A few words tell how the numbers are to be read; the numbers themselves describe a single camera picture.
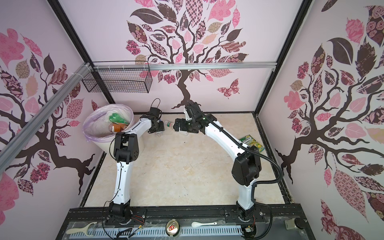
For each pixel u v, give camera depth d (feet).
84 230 2.25
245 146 1.61
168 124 3.51
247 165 1.54
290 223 2.28
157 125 3.03
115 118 2.93
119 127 2.73
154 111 2.97
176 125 2.39
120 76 3.11
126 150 2.10
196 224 2.36
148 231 2.29
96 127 2.79
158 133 3.36
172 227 2.03
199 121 1.99
